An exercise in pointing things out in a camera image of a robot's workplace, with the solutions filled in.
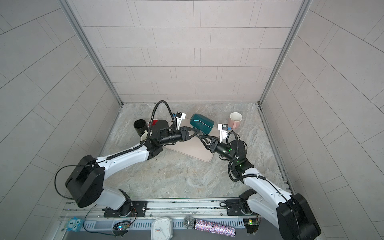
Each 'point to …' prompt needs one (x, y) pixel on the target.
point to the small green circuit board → (122, 227)
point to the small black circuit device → (252, 224)
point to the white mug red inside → (154, 122)
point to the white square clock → (161, 229)
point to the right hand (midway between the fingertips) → (200, 140)
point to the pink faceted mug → (234, 120)
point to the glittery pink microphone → (190, 223)
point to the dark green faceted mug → (201, 123)
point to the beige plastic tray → (194, 147)
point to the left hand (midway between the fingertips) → (202, 133)
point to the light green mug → (144, 136)
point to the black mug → (140, 125)
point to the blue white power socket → (74, 224)
